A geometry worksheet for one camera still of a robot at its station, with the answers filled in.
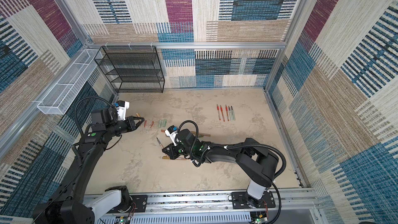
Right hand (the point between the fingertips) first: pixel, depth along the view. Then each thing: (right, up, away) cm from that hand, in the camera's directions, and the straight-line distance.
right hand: (164, 152), depth 79 cm
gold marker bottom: (+1, -2, -1) cm, 3 cm away
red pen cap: (-14, +11, +23) cm, 29 cm away
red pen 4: (-6, +8, +20) cm, 22 cm away
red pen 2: (+33, +18, +28) cm, 47 cm away
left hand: (-11, +18, -2) cm, 21 cm away
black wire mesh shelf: (-30, +49, +30) cm, 65 cm away
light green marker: (+40, +18, +26) cm, 51 cm away
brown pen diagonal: (-3, +5, +1) cm, 6 cm away
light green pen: (+38, +18, +27) cm, 50 cm away
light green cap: (-8, +12, +23) cm, 27 cm away
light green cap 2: (-5, +12, +23) cm, 26 cm away
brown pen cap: (-12, +19, -3) cm, 23 cm away
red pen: (+30, +22, +30) cm, 48 cm away
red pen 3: (+36, +21, +30) cm, 51 cm away
